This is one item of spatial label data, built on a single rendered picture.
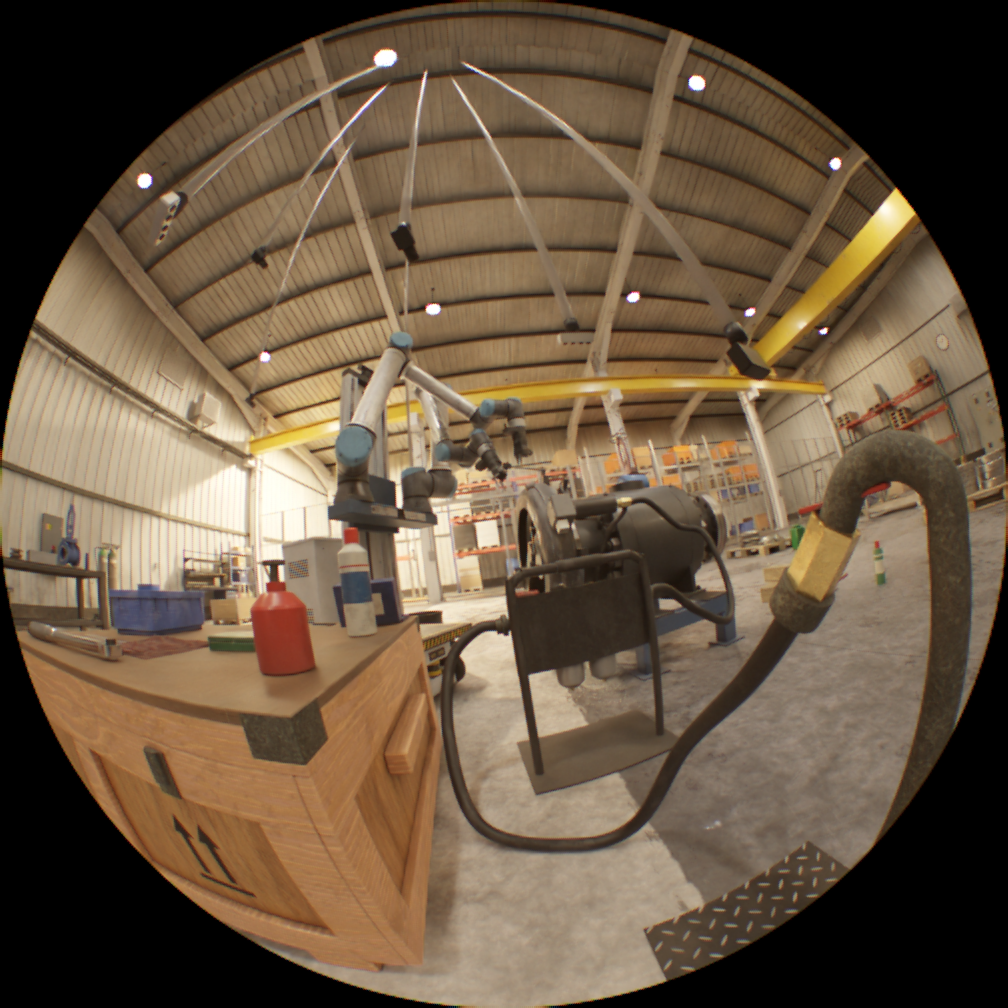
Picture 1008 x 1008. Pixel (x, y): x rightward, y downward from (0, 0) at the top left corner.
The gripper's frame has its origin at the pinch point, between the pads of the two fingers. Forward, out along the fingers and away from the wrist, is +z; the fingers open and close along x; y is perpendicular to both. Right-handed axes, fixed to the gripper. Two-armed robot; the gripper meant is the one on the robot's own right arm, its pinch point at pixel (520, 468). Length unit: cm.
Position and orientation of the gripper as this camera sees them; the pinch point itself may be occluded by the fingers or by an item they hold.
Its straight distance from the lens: 163.3
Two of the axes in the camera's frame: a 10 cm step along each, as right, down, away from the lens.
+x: -6.7, 1.9, 7.2
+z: 1.4, 9.8, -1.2
